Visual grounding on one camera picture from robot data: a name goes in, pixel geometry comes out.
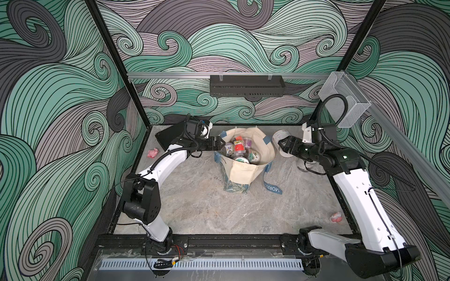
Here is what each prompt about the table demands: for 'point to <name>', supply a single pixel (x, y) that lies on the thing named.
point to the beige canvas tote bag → (237, 174)
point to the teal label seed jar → (242, 159)
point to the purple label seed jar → (247, 142)
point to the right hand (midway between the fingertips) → (286, 145)
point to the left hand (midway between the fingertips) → (218, 141)
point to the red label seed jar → (239, 147)
